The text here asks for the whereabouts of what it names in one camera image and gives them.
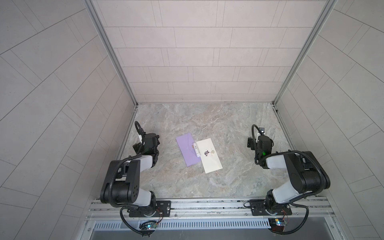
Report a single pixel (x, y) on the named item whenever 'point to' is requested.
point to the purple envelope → (185, 143)
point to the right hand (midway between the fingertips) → (257, 136)
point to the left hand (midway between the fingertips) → (148, 136)
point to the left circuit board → (151, 226)
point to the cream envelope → (209, 158)
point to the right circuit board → (277, 224)
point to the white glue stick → (196, 149)
